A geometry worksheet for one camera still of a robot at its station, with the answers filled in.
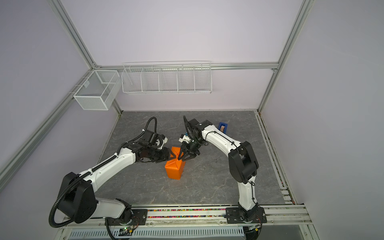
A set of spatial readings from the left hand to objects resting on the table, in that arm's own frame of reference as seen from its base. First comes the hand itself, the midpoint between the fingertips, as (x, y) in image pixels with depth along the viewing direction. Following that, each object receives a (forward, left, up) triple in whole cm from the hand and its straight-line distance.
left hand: (171, 159), depth 81 cm
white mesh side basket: (+45, +49, +14) cm, 68 cm away
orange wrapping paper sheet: (-5, -2, +1) cm, 5 cm away
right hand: (-2, -6, +1) cm, 6 cm away
